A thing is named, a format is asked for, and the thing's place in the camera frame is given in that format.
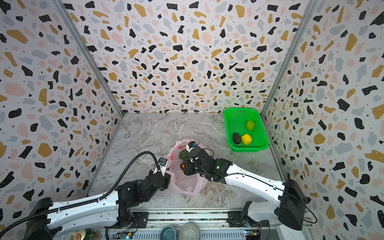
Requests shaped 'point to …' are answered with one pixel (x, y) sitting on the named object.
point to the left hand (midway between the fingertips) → (170, 168)
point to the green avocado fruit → (184, 155)
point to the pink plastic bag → (187, 184)
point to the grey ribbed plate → (189, 232)
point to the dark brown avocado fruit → (236, 138)
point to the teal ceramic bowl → (168, 233)
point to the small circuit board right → (252, 234)
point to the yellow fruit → (246, 139)
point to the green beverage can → (86, 234)
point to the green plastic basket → (236, 119)
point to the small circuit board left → (124, 235)
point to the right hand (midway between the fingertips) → (180, 163)
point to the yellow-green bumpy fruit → (250, 125)
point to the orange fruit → (183, 166)
